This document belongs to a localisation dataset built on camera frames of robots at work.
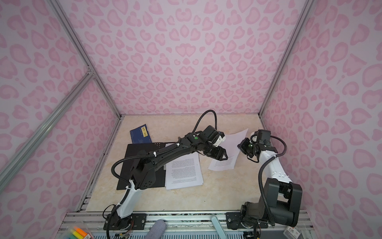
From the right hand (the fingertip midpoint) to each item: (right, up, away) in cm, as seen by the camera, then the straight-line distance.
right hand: (238, 143), depth 86 cm
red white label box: (+19, -39, -18) cm, 47 cm away
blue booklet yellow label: (-64, +4, +21) cm, 68 cm away
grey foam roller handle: (-42, -38, -17) cm, 60 cm away
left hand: (-8, -6, -5) cm, 11 cm away
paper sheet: (-32, -18, +5) cm, 37 cm away
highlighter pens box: (-81, -40, -16) cm, 92 cm away
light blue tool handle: (-14, -37, -17) cm, 43 cm away
